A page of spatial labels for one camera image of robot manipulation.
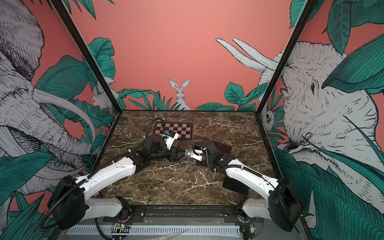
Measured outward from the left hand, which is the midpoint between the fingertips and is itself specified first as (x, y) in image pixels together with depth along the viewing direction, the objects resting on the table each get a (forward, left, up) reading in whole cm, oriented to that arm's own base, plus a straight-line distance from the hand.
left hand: (185, 150), depth 77 cm
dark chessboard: (+26, +2, -17) cm, 31 cm away
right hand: (+4, -8, -5) cm, 10 cm away
